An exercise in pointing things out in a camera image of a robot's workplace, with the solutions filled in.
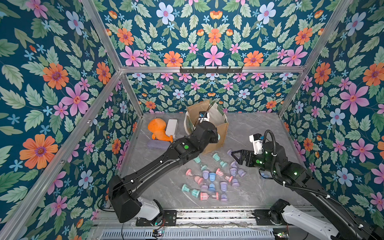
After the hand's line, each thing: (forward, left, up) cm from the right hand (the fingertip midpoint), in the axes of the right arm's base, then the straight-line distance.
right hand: (239, 151), depth 70 cm
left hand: (+9, +11, +5) cm, 15 cm away
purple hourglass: (-2, +16, -22) cm, 28 cm away
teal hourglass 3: (+7, +22, -21) cm, 31 cm away
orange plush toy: (+28, +51, -16) cm, 60 cm away
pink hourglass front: (-14, +17, -22) cm, 31 cm away
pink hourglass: (-6, +20, -22) cm, 30 cm away
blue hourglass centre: (-10, +13, -23) cm, 28 cm away
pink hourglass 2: (-5, +3, -22) cm, 23 cm away
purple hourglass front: (-9, +6, -24) cm, 26 cm away
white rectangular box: (+32, +42, -21) cm, 57 cm away
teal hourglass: (+10, +10, -22) cm, 26 cm away
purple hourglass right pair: (-1, -5, -22) cm, 23 cm away
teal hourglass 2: (-13, +22, -22) cm, 34 cm away
